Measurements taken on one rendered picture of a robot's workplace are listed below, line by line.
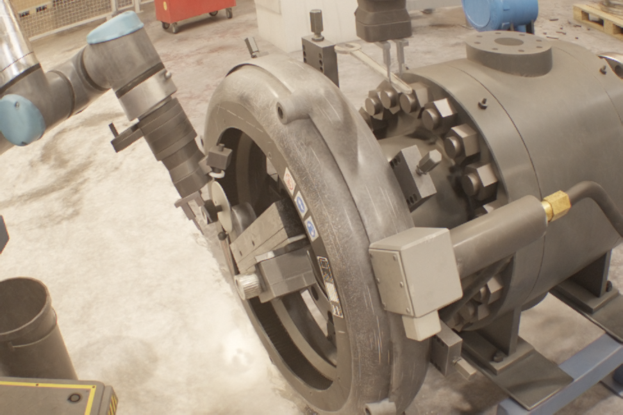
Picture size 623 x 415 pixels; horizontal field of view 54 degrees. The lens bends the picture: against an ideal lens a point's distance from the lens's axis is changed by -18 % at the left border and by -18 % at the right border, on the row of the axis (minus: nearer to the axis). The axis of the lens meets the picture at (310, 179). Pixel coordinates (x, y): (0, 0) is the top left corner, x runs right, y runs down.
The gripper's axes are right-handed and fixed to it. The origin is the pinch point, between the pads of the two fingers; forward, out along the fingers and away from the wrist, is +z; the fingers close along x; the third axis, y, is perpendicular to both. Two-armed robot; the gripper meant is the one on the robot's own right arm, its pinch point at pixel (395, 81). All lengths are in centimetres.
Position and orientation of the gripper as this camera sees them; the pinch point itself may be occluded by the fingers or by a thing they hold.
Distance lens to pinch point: 102.1
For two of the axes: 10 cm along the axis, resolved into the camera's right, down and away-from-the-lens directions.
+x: -9.3, 2.4, -2.7
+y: -3.5, -4.3, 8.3
